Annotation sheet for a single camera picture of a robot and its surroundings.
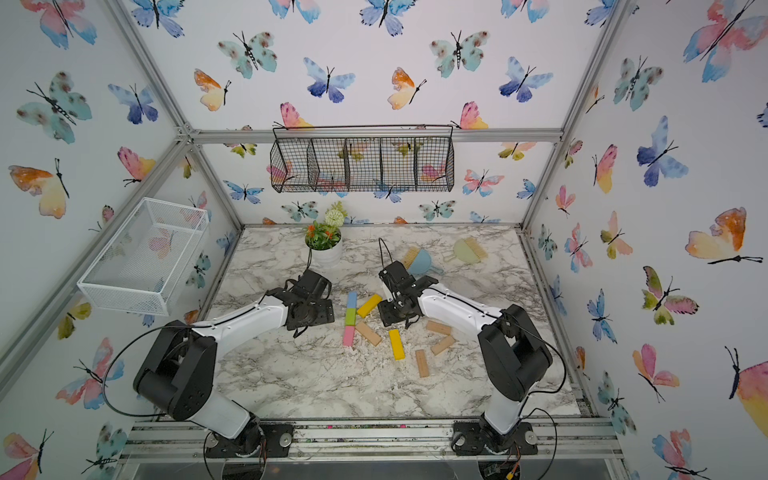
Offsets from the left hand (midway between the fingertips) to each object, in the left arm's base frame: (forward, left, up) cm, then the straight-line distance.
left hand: (322, 313), depth 92 cm
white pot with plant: (+20, 0, +11) cm, 23 cm away
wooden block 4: (-15, -29, -4) cm, 33 cm away
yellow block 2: (-9, -22, -5) cm, 24 cm away
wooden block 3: (-9, -36, -4) cm, 38 cm away
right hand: (-2, -21, +4) cm, 21 cm away
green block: (+1, -8, -5) cm, 9 cm away
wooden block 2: (-3, -35, -4) cm, 35 cm away
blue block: (+8, -8, -5) cm, 12 cm away
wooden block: (-6, -15, -4) cm, 16 cm away
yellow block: (+4, -14, -4) cm, 15 cm away
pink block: (-4, -8, -6) cm, 11 cm away
